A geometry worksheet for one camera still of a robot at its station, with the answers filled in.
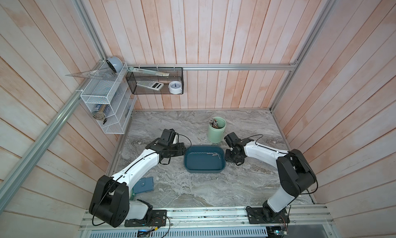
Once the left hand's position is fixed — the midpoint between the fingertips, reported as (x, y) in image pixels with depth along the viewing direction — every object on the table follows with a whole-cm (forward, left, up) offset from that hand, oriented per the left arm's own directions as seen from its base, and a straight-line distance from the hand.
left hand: (181, 151), depth 86 cm
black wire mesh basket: (+47, +19, +15) cm, 53 cm away
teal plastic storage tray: (0, -14, -9) cm, 17 cm away
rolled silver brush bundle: (+10, +41, +20) cm, 46 cm away
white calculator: (+40, +20, +17) cm, 47 cm away
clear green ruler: (+41, +21, +25) cm, 53 cm away
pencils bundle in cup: (+16, -19, +7) cm, 26 cm away
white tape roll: (+36, +5, +18) cm, 40 cm away
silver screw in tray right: (+3, -23, -9) cm, 25 cm away
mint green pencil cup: (+11, -21, 0) cm, 24 cm away
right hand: (+1, -29, -9) cm, 31 cm away
